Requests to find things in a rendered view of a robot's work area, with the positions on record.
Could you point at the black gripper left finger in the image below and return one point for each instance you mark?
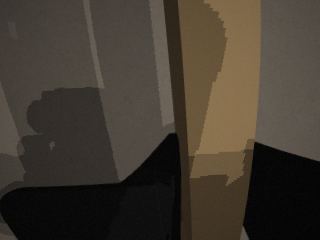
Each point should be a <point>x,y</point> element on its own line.
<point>146,206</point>

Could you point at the long wooden rail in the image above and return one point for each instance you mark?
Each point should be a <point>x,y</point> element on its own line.
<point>214,57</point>

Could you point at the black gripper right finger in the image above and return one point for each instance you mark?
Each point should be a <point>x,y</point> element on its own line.
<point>283,201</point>

